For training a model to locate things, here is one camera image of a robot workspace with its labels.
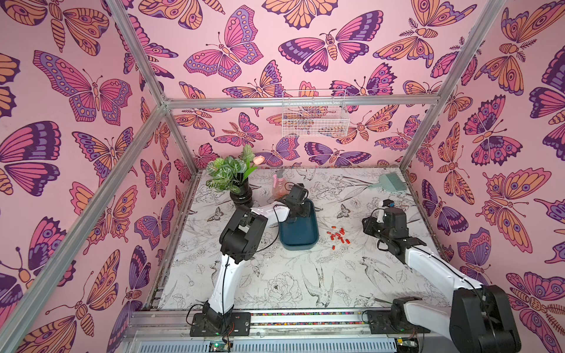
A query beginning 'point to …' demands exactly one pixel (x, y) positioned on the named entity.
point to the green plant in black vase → (230, 174)
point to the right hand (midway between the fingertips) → (361, 220)
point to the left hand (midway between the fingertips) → (310, 208)
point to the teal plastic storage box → (301, 233)
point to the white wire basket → (315, 113)
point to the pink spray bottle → (279, 184)
